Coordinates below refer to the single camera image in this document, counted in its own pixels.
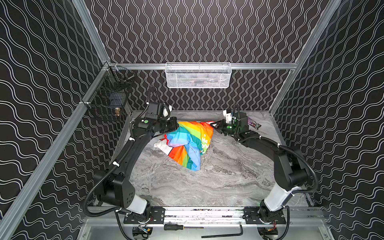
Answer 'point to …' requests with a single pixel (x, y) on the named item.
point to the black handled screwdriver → (178, 227)
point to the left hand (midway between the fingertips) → (183, 124)
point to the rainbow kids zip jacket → (187, 143)
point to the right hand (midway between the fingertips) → (210, 124)
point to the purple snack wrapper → (253, 123)
